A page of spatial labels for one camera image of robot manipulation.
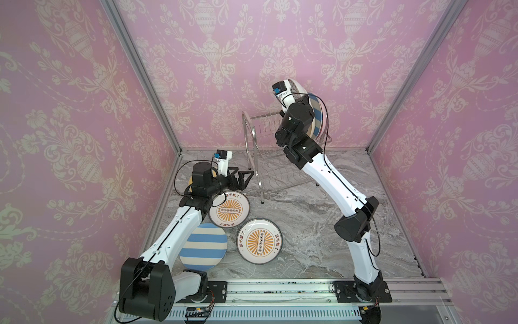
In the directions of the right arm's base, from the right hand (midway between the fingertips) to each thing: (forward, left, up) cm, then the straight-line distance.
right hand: (312, 98), depth 66 cm
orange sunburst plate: (-12, +34, -50) cm, 61 cm away
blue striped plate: (-30, +43, -50) cm, 72 cm away
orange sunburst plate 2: (-28, +20, -50) cm, 61 cm away
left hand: (-11, +24, -23) cm, 35 cm away
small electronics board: (-52, +44, -53) cm, 86 cm away
